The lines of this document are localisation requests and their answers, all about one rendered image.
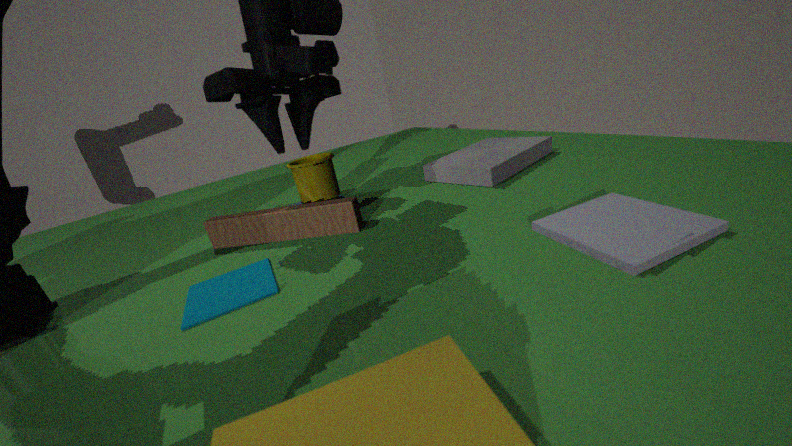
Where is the yellow flat panel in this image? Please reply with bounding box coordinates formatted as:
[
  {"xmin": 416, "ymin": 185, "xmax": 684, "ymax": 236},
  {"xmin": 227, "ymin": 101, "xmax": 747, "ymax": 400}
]
[{"xmin": 210, "ymin": 335, "xmax": 534, "ymax": 446}]

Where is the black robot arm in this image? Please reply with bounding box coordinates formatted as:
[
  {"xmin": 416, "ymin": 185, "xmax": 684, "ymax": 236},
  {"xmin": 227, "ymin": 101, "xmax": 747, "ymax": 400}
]
[{"xmin": 0, "ymin": 0, "xmax": 343, "ymax": 346}]

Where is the brown rectangular bar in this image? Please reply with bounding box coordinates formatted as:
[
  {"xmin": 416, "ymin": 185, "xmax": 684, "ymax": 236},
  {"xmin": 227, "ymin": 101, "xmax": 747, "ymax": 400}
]
[{"xmin": 203, "ymin": 197, "xmax": 364, "ymax": 249}]

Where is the olive-yellow cup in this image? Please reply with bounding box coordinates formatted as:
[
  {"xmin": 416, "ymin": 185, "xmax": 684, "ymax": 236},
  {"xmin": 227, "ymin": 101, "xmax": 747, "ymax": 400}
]
[{"xmin": 287, "ymin": 152, "xmax": 340, "ymax": 204}]

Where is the grey flat square pad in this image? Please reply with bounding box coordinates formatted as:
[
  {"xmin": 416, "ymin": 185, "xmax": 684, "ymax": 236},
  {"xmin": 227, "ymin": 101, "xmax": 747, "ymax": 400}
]
[{"xmin": 531, "ymin": 193, "xmax": 729, "ymax": 276}]

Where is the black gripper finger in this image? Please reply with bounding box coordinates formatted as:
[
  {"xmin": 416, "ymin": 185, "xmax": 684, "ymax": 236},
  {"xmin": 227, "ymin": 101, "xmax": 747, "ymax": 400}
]
[
  {"xmin": 284, "ymin": 96, "xmax": 326, "ymax": 150},
  {"xmin": 236, "ymin": 96, "xmax": 285, "ymax": 154}
]

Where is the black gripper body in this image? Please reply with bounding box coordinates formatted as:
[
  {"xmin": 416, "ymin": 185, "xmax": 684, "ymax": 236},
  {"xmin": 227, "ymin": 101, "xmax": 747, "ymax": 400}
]
[{"xmin": 203, "ymin": 23, "xmax": 341, "ymax": 102}]

